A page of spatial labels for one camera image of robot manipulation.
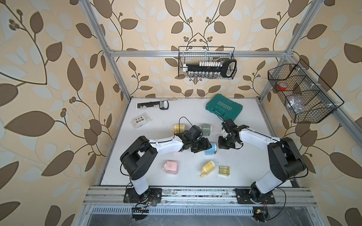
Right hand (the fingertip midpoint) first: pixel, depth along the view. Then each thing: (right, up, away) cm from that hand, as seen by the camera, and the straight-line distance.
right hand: (219, 146), depth 91 cm
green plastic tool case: (+11, +25, +17) cm, 32 cm away
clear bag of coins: (-56, +17, +11) cm, 59 cm away
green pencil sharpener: (-9, +11, +2) cm, 14 cm away
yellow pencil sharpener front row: (-10, -8, -14) cm, 19 cm away
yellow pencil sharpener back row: (-29, +11, +5) cm, 31 cm away
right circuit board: (+17, -30, -19) cm, 39 cm away
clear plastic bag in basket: (+34, +27, -21) cm, 48 cm away
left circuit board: (-46, -30, -19) cm, 58 cm away
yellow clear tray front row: (+1, -12, -8) cm, 15 cm away
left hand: (-9, +2, -7) cm, 11 cm away
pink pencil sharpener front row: (-31, -8, -14) cm, 34 cm away
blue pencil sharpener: (-6, -1, -6) cm, 9 cm away
